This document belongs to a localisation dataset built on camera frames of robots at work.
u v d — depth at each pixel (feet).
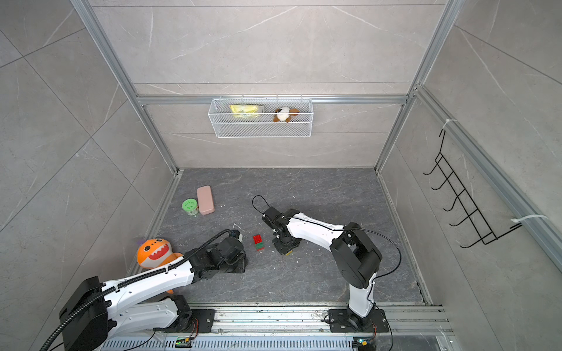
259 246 2.97
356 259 1.54
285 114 2.84
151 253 2.66
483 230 2.00
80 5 2.20
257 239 3.03
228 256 2.08
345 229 1.65
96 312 1.31
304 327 2.39
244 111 2.74
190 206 3.28
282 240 2.43
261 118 2.82
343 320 2.40
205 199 3.44
